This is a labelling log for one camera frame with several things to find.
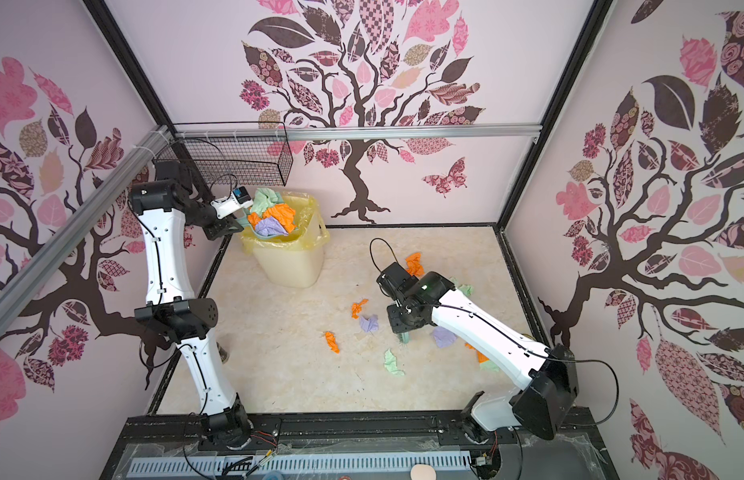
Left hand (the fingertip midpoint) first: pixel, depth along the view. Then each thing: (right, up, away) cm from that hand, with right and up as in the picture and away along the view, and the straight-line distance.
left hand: (230, 224), depth 79 cm
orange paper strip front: (+27, -35, +8) cm, 45 cm away
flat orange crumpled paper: (+14, +3, +1) cm, 14 cm away
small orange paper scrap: (+33, -26, +16) cm, 45 cm away
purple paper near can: (+38, -31, +11) cm, 50 cm away
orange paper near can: (+71, -38, +6) cm, 81 cm away
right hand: (+47, -25, -2) cm, 53 cm away
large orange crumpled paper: (+54, -13, +28) cm, 62 cm away
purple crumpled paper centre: (+10, 0, +2) cm, 11 cm away
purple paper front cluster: (+61, -34, +10) cm, 71 cm away
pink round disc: (+51, -60, -11) cm, 79 cm away
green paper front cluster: (+44, -40, +6) cm, 60 cm away
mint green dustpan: (+8, +6, +2) cm, 10 cm away
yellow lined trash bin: (+15, -10, +10) cm, 21 cm away
